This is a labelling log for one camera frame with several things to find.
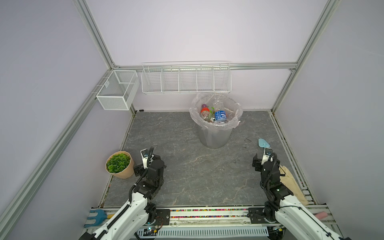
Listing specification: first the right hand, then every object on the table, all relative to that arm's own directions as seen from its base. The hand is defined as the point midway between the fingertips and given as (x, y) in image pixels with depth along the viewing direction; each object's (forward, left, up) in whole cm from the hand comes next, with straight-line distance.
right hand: (266, 157), depth 82 cm
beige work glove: (-9, -14, -11) cm, 20 cm away
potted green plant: (-4, +81, 0) cm, 81 cm away
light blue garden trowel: (+15, -5, -10) cm, 19 cm away
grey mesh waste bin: (+12, +29, 0) cm, 32 cm away
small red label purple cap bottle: (+24, +34, +12) cm, 43 cm away
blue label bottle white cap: (+18, +26, +15) cm, 34 cm away
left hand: (-2, +67, +2) cm, 67 cm away
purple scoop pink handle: (-26, -23, -12) cm, 37 cm away
